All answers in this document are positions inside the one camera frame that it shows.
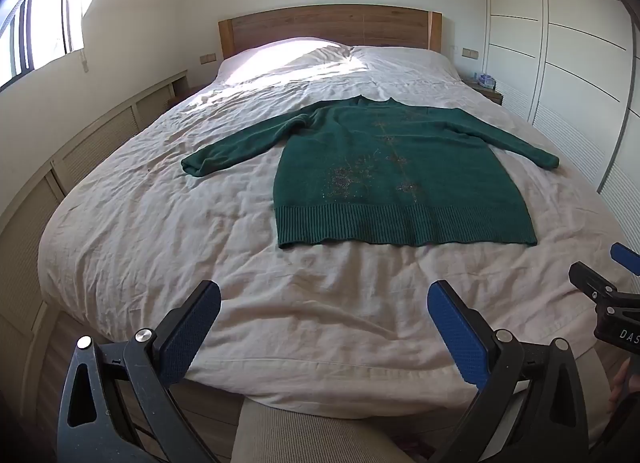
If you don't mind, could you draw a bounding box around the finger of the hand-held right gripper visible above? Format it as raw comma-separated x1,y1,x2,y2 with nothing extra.
610,242,640,275
569,261,621,302

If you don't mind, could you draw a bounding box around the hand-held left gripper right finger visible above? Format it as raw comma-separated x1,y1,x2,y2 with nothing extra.
426,280,591,463

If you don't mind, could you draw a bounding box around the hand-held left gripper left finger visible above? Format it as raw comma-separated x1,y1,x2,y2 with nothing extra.
56,280,222,463

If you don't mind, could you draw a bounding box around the green knitted sweater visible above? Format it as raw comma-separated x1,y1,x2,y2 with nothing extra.
181,95,560,249

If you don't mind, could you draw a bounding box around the person's right hand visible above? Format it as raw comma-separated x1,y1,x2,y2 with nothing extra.
607,360,634,415

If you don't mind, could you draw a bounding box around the bed with white duvet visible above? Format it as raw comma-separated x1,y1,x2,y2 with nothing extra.
37,35,640,419

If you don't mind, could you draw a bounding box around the white wardrobe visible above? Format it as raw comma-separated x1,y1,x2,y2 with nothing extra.
482,0,640,226

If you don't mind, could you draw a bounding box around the wooden nightstand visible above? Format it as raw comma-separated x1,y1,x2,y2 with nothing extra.
467,79,504,106

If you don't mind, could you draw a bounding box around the white pillow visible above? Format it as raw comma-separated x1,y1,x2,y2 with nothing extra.
220,36,352,80
350,45,454,78

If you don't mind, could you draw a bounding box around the wooden headboard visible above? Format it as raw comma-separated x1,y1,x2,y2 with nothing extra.
218,5,443,61

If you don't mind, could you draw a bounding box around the window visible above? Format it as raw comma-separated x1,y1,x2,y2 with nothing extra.
0,0,89,90

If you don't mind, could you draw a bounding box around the low beige wall cabinet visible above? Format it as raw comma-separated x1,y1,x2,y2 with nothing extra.
0,70,191,339

